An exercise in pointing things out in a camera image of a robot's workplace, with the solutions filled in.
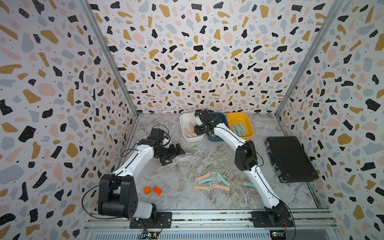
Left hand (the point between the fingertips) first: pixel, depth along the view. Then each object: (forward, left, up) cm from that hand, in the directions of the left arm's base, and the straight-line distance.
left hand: (180, 155), depth 84 cm
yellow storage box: (+38, -39, -10) cm, 55 cm away
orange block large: (-15, +13, -13) cm, 24 cm away
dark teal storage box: (+36, -29, -8) cm, 47 cm away
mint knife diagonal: (-10, -25, -12) cm, 29 cm away
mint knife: (+26, -40, -11) cm, 49 cm away
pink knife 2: (-14, -12, -11) cm, 22 cm away
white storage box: (+37, 0, -9) cm, 38 cm away
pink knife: (+26, -2, -11) cm, 28 cm away
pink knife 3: (-14, -23, -11) cm, 29 cm away
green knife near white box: (+11, -5, -13) cm, 17 cm away
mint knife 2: (-10, -14, -12) cm, 21 cm away
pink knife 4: (-8, -13, -11) cm, 19 cm away
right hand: (+23, -9, -6) cm, 26 cm away
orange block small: (-15, +18, -10) cm, 26 cm away
